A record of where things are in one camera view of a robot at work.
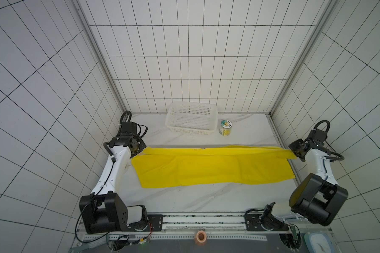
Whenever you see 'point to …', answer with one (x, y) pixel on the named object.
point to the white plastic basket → (192, 118)
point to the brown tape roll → (200, 237)
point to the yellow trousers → (174, 166)
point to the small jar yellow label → (225, 128)
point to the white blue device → (319, 242)
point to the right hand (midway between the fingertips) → (297, 145)
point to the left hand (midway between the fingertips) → (139, 151)
